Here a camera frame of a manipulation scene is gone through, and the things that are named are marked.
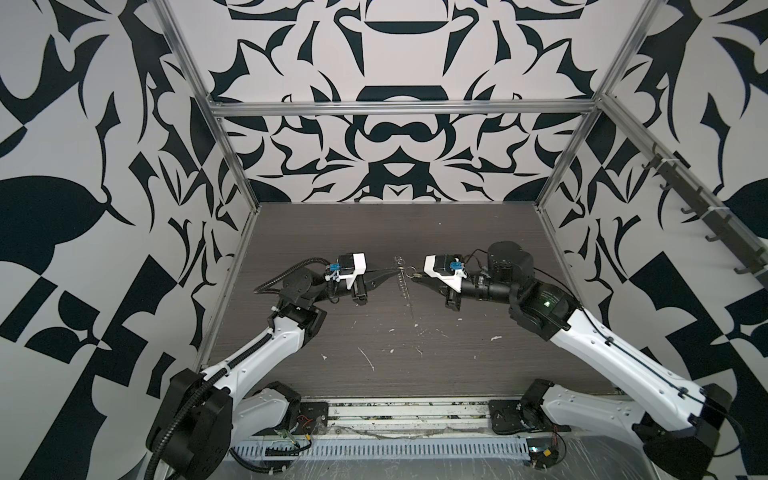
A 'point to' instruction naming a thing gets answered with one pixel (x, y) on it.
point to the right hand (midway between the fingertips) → (418, 273)
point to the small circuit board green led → (542, 452)
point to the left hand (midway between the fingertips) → (399, 260)
